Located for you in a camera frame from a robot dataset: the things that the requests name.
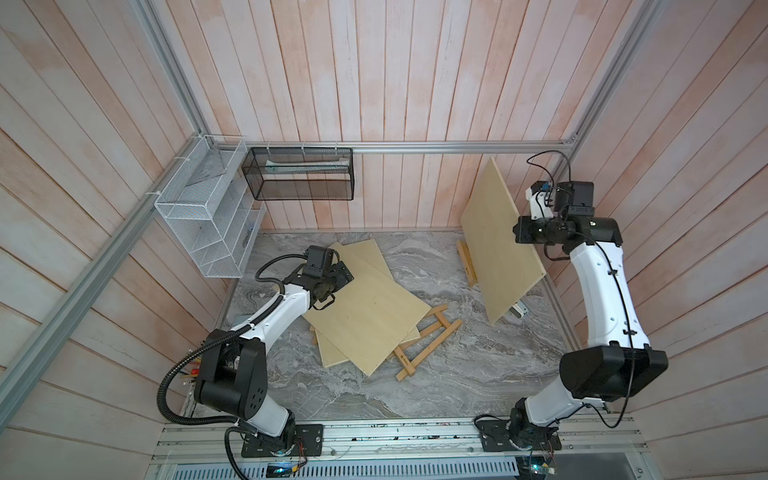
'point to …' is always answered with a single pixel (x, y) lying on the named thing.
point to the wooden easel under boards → (412, 351)
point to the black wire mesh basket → (300, 173)
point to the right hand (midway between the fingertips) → (515, 223)
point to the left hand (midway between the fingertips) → (343, 281)
